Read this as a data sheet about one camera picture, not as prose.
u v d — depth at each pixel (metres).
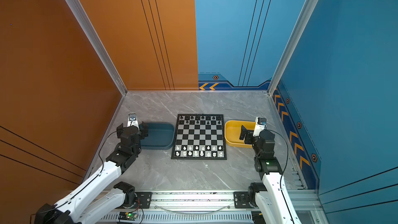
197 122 0.99
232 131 1.02
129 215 0.71
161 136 0.89
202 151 0.84
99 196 0.50
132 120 0.66
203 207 0.72
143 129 0.74
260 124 0.67
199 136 0.94
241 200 0.72
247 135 0.70
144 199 0.74
